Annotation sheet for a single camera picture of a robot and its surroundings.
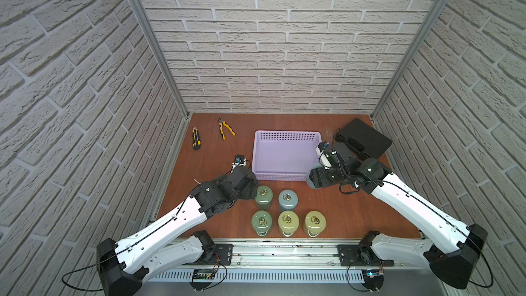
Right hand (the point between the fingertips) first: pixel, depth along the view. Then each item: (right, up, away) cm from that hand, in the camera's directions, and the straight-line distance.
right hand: (322, 173), depth 75 cm
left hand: (-28, -2, 0) cm, 28 cm away
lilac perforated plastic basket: (-12, +4, +25) cm, 29 cm away
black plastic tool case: (+26, +12, +27) cm, 39 cm away
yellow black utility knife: (-59, +12, +31) cm, 68 cm away
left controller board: (-44, -37, -4) cm, 58 cm away
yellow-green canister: (-13, -18, -1) cm, 22 cm away
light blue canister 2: (-6, -2, -3) cm, 7 cm away
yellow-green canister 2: (-3, -18, -2) cm, 18 cm away
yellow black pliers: (-47, +21, +38) cm, 64 cm away
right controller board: (+17, -37, -5) cm, 41 cm away
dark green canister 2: (-23, -17, -2) cm, 28 cm away
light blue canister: (-13, -11, +4) cm, 17 cm away
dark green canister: (-22, -10, +4) cm, 25 cm away
